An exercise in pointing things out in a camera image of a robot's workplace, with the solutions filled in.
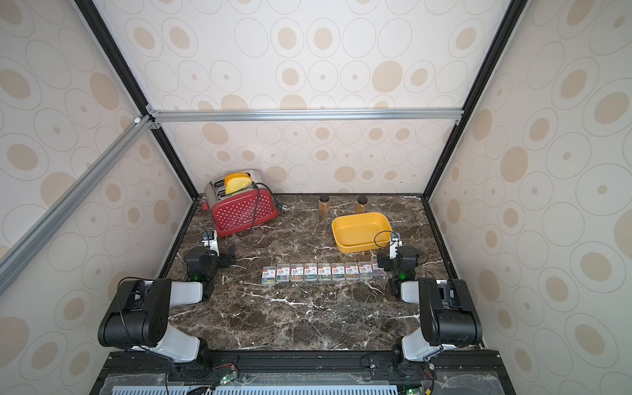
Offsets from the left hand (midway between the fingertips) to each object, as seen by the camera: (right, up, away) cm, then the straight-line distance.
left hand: (225, 241), depth 93 cm
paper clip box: (+17, -12, -1) cm, 21 cm away
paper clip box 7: (+53, -11, -1) cm, 54 cm away
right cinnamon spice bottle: (+53, +14, +13) cm, 57 cm away
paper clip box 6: (+43, -11, -1) cm, 44 cm away
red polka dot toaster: (+4, +12, +4) cm, 13 cm away
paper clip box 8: (+58, -11, -1) cm, 59 cm away
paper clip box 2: (+22, -12, -1) cm, 25 cm away
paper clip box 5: (+38, -11, -1) cm, 39 cm away
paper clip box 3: (+27, -12, -1) cm, 30 cm away
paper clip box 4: (+32, -11, -1) cm, 34 cm away
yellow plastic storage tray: (+55, +3, +15) cm, 57 cm away
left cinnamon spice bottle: (+38, +14, +15) cm, 43 cm away
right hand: (+65, -3, +1) cm, 65 cm away
